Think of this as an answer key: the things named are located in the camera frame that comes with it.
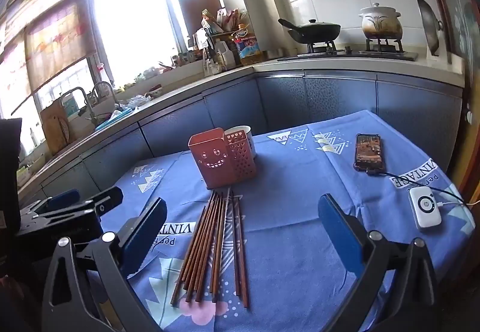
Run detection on white ceramic bowl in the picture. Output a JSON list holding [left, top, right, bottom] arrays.
[[224, 125, 258, 159]]

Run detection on yellow cooking oil bottle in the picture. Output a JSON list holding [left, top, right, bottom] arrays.
[[233, 27, 264, 66]]

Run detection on black smartphone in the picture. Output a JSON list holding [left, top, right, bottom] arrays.
[[352, 133, 387, 174]]

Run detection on clear plastic bag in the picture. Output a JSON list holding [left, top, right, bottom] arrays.
[[124, 95, 152, 108]]

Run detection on white cable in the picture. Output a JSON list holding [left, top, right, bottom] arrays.
[[435, 198, 480, 207]]

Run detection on brown roller blind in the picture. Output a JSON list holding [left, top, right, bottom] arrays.
[[0, 0, 100, 119]]

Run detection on wooden cutting board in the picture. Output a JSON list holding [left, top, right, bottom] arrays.
[[39, 97, 76, 156]]

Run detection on white power bank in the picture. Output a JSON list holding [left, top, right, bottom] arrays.
[[408, 186, 437, 232]]

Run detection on curved steel faucet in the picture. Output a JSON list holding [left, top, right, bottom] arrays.
[[90, 80, 118, 107]]

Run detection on beige ceramic pot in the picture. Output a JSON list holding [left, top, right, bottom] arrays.
[[358, 3, 404, 41]]

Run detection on blue plastic tray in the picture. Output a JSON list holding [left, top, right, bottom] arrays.
[[95, 107, 134, 128]]

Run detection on pink plastic utensil holder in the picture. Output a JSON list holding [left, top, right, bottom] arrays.
[[187, 128, 258, 190]]

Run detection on blue printed tablecloth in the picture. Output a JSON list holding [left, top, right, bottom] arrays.
[[99, 110, 477, 332]]

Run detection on white plastic jug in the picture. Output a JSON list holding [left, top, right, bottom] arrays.
[[215, 41, 237, 68]]

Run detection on angular steel faucet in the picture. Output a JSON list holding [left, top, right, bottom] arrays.
[[60, 86, 99, 130]]

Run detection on black gas stove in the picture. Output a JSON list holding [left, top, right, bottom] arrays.
[[277, 38, 419, 62]]

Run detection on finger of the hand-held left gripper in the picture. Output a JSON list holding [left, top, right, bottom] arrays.
[[22, 186, 124, 232], [19, 189, 81, 222]]

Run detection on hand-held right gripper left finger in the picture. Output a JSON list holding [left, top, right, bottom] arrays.
[[41, 198, 168, 332]]

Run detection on black charging cable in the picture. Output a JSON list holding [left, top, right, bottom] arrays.
[[365, 169, 469, 207]]

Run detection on beige kitchen countertop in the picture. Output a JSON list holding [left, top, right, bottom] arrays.
[[17, 52, 467, 198]]

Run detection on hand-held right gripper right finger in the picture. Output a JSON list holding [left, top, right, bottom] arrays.
[[318, 194, 439, 332]]

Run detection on rack with food packets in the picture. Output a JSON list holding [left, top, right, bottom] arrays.
[[191, 7, 250, 66]]

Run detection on steel wok lid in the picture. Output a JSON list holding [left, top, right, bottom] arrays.
[[415, 0, 444, 57]]

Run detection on grey kitchen cabinets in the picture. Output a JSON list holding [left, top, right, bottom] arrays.
[[17, 69, 466, 205]]

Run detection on black frying pan with lid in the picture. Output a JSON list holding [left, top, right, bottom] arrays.
[[277, 18, 342, 44]]

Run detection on bundle of wooden chopsticks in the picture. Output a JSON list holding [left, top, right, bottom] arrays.
[[170, 187, 250, 309]]

